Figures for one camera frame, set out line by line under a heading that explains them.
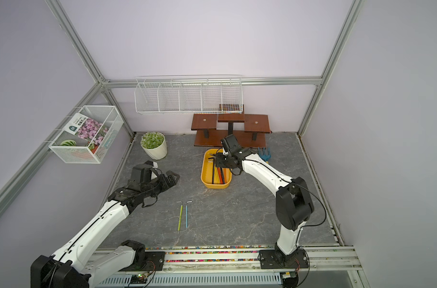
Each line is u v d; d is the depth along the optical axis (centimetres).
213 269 72
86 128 74
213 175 99
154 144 99
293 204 47
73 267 39
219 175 99
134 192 57
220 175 99
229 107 99
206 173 101
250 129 103
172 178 73
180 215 86
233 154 65
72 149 72
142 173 61
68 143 71
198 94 99
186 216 86
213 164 103
